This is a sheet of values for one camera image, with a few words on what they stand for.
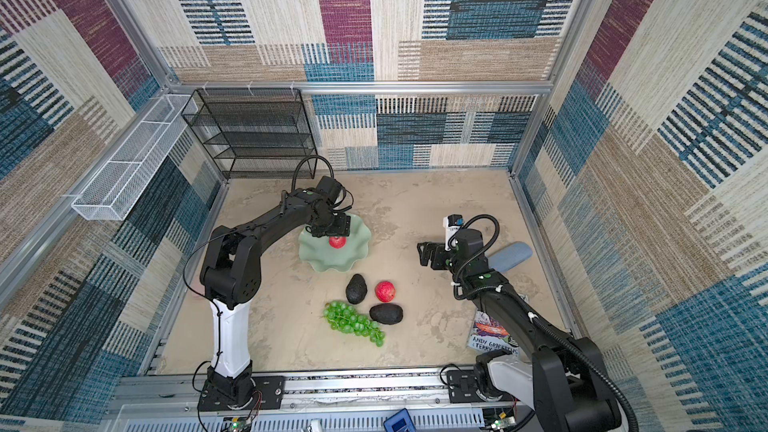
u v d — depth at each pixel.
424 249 0.78
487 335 0.80
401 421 0.65
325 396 0.73
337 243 0.97
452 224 0.76
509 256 0.94
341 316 0.82
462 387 0.73
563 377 0.41
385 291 0.85
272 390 0.74
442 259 0.77
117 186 0.72
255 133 1.10
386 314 0.81
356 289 0.85
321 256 0.96
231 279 0.54
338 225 0.88
